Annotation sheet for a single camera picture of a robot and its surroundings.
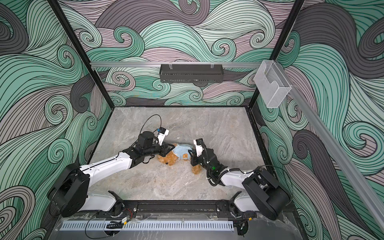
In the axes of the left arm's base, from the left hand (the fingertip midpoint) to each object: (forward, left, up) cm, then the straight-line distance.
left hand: (174, 144), depth 83 cm
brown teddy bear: (-6, +1, -4) cm, 8 cm away
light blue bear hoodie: (-3, -5, -2) cm, 6 cm away
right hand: (-1, -10, -5) cm, 11 cm away
